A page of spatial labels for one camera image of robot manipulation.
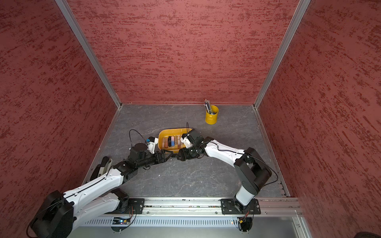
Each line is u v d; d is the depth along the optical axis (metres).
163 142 0.97
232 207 0.73
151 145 0.76
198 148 0.67
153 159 0.72
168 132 1.03
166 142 0.97
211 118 1.03
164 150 0.73
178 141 0.97
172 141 0.97
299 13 0.73
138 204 0.75
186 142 0.80
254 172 0.45
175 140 0.98
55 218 0.40
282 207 0.76
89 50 0.87
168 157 0.75
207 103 1.00
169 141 0.97
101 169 0.83
